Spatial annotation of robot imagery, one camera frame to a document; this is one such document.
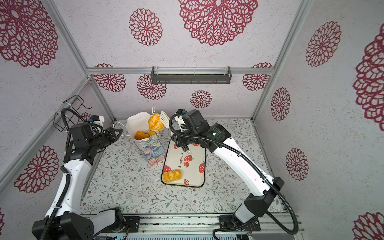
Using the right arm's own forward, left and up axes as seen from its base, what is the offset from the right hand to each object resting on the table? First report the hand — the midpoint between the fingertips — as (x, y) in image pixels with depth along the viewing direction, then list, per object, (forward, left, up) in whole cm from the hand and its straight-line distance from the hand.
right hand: (173, 134), depth 66 cm
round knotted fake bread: (+8, +10, -1) cm, 12 cm away
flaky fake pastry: (-6, +4, -30) cm, 31 cm away
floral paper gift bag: (+5, +15, -16) cm, 22 cm away
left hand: (+6, +27, -6) cm, 29 cm away
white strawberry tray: (+5, -7, -35) cm, 36 cm away
